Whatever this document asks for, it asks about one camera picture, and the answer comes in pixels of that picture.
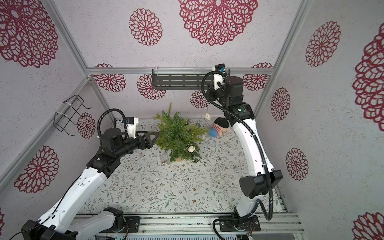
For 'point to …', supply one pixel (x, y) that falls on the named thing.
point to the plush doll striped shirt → (215, 130)
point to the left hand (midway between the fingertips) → (153, 134)
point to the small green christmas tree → (178, 137)
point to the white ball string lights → (192, 148)
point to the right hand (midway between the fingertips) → (208, 80)
